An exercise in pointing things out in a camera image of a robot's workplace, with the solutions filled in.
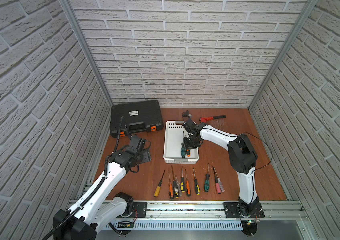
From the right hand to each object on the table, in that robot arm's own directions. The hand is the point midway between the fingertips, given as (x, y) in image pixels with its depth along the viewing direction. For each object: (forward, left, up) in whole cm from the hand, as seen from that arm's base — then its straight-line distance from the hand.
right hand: (187, 146), depth 94 cm
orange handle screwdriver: (-26, +3, -1) cm, 26 cm away
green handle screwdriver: (-24, -8, -2) cm, 25 cm away
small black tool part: (+30, -4, -2) cm, 30 cm away
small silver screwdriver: (-24, +8, -2) cm, 25 cm away
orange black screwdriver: (-26, +12, -1) cm, 29 cm away
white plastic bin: (+10, +8, -2) cm, 13 cm away
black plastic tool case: (+26, +35, +2) cm, 44 cm away
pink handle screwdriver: (-25, -14, -2) cm, 29 cm away
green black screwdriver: (-3, +3, 0) cm, 5 cm away
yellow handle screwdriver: (-24, +20, -2) cm, 31 cm away
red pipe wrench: (+22, -17, -1) cm, 28 cm away
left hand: (-8, +25, +10) cm, 28 cm away
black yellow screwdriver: (-24, +6, -1) cm, 25 cm away
